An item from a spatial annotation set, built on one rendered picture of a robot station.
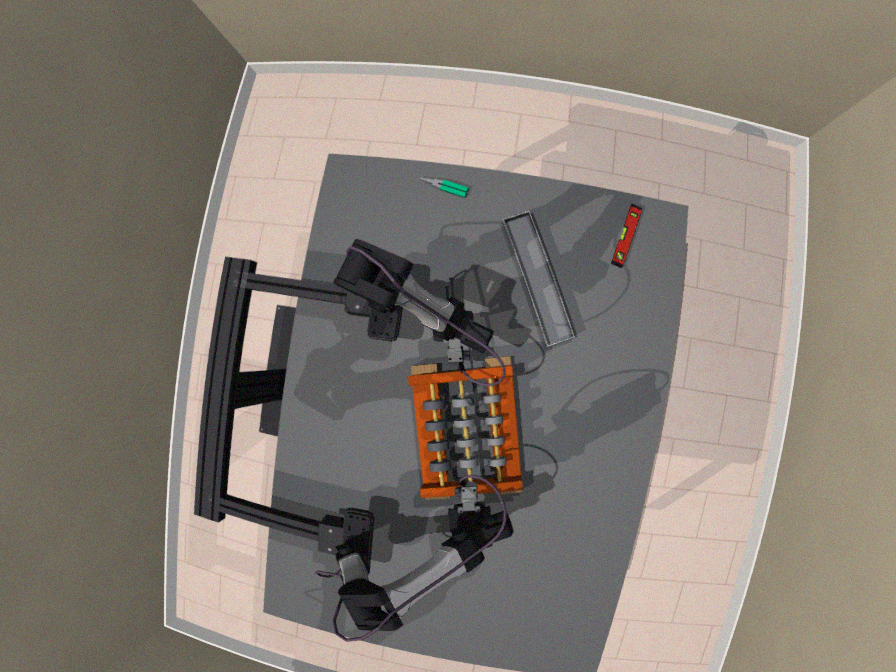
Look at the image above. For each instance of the green-handled pliers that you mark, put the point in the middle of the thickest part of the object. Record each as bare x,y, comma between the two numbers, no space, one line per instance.
436,183

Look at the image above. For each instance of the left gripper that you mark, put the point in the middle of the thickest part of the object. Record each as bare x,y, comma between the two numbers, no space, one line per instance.
455,350

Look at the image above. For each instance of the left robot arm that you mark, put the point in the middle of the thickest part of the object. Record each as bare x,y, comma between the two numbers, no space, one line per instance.
362,272

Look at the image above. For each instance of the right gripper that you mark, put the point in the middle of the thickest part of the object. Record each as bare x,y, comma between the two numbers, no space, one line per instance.
469,510

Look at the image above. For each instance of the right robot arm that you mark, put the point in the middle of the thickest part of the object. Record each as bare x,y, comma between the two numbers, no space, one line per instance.
363,599

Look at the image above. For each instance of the red spirit level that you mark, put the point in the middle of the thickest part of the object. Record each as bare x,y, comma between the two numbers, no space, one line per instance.
626,235

